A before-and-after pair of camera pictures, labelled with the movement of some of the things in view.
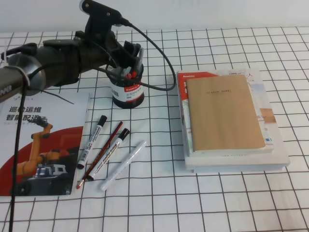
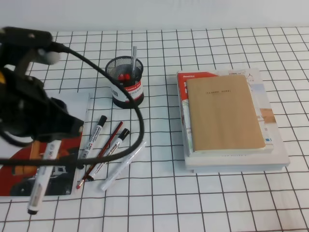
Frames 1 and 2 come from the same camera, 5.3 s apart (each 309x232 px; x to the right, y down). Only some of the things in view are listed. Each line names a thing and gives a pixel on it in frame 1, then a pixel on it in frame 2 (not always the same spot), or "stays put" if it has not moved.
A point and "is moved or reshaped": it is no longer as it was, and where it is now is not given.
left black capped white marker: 81,163 stays put
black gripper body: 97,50 to 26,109
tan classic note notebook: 223,115 stays put
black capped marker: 136,63 is moved or reshaped
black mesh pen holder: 126,89 stays put
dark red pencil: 93,164 stays put
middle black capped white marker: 124,132 stays put
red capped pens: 132,75 to 126,77
